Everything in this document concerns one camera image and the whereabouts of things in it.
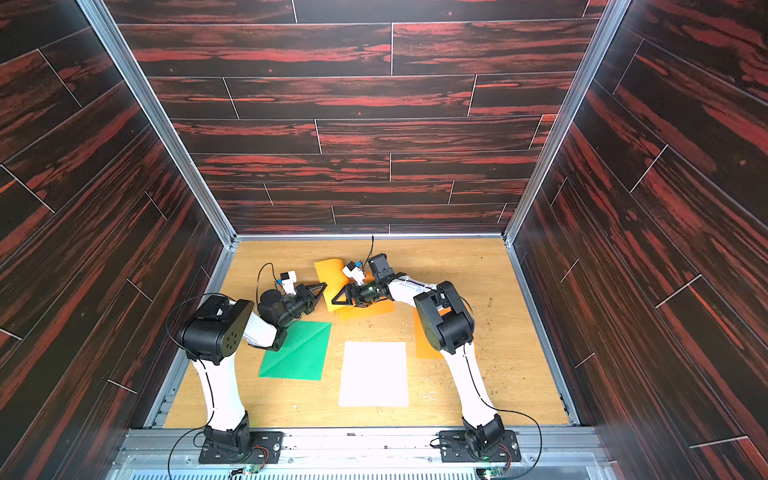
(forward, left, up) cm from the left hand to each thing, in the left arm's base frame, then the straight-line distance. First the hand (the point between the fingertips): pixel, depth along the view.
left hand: (329, 285), depth 94 cm
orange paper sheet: (+5, 0, 0) cm, 5 cm away
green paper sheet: (-19, +7, -11) cm, 23 cm away
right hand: (-1, -4, -7) cm, 8 cm away
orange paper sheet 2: (-5, -15, -6) cm, 17 cm away
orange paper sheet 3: (-28, -27, +16) cm, 42 cm away
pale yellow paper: (-24, -15, -10) cm, 31 cm away
